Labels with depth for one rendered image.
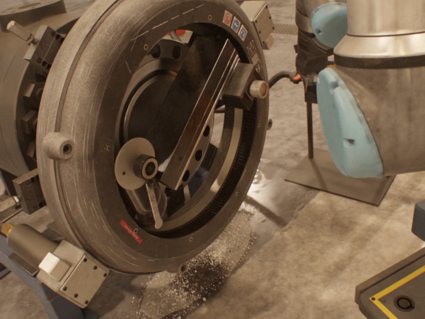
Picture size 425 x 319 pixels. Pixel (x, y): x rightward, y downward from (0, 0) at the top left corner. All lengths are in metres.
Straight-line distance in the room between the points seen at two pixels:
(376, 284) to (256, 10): 0.80
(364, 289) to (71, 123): 0.71
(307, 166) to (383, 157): 1.43
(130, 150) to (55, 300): 0.64
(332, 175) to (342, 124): 1.39
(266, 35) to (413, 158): 0.84
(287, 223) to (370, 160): 1.14
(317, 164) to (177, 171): 1.09
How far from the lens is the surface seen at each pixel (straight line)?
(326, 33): 0.80
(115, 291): 1.53
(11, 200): 0.91
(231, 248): 1.56
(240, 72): 1.06
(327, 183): 1.84
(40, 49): 0.87
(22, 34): 0.86
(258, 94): 1.04
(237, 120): 1.27
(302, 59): 1.05
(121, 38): 0.83
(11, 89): 1.16
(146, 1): 0.88
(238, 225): 1.64
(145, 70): 1.04
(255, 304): 1.39
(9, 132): 1.18
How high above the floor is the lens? 1.08
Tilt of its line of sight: 28 degrees down
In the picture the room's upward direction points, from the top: 9 degrees counter-clockwise
